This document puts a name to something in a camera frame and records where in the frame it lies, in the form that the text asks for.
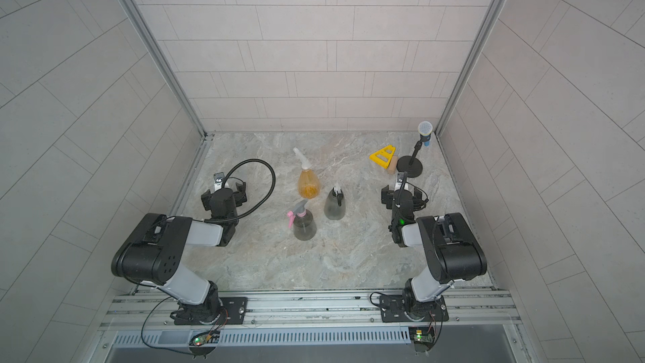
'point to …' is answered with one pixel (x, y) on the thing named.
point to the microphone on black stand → (410, 165)
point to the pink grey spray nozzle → (299, 210)
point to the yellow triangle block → (383, 156)
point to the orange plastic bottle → (308, 185)
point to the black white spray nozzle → (338, 192)
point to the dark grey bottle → (305, 227)
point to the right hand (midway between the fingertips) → (401, 183)
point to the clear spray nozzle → (306, 165)
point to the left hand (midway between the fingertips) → (229, 182)
